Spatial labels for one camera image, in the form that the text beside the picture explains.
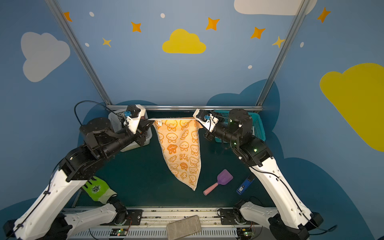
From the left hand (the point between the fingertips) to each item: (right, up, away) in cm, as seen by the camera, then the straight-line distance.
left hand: (152, 118), depth 55 cm
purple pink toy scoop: (+33, -34, +31) cm, 57 cm away
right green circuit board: (+40, -54, +15) cm, 69 cm away
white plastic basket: (-43, +3, +56) cm, 70 cm away
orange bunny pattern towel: (+10, -9, +10) cm, 17 cm away
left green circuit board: (-20, -54, +15) cm, 60 cm away
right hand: (+19, +2, +4) cm, 19 cm away
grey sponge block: (+12, -50, +14) cm, 54 cm away
